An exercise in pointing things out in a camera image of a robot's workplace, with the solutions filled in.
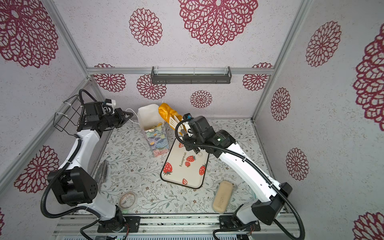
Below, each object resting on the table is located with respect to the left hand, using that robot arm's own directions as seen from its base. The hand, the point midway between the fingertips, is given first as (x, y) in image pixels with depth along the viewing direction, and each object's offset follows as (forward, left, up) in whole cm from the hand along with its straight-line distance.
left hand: (133, 114), depth 81 cm
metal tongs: (-23, +21, -26) cm, 41 cm away
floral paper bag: (+8, -6, -21) cm, 23 cm away
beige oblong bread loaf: (-35, -48, -27) cm, 66 cm away
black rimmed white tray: (-16, -27, -31) cm, 44 cm away
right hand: (-16, -29, +1) cm, 33 cm away
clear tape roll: (-37, +4, -29) cm, 47 cm away
